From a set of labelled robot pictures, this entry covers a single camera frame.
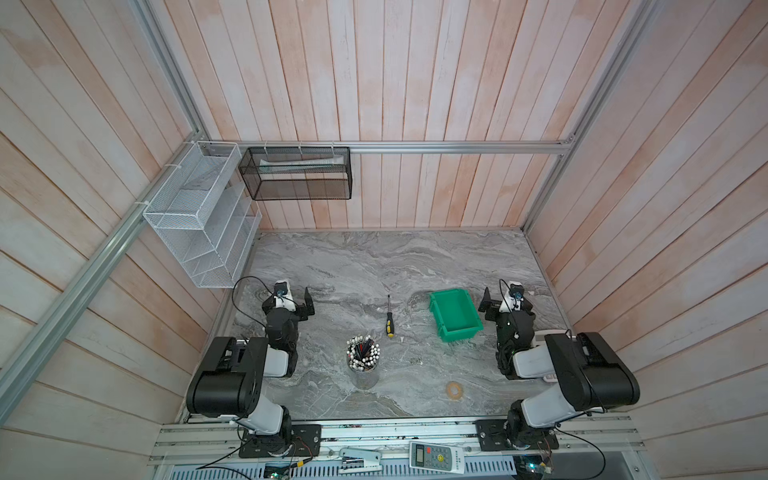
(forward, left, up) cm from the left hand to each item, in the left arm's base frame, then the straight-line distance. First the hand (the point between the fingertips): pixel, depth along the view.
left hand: (295, 293), depth 91 cm
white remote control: (-42, -41, -7) cm, 59 cm away
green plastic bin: (-1, -52, -11) cm, 53 cm away
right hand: (0, -65, +2) cm, 65 cm away
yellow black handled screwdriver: (-5, -30, -8) cm, 31 cm away
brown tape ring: (-26, -47, -9) cm, 55 cm away
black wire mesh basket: (+43, +4, +14) cm, 46 cm away
